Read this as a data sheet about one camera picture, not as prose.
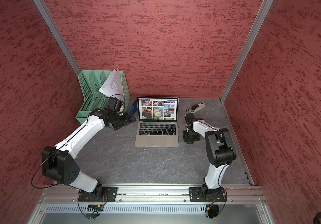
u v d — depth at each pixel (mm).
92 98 1175
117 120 701
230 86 1111
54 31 795
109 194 746
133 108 1051
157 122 1033
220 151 501
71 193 758
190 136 835
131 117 774
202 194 669
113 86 897
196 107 1104
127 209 774
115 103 658
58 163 423
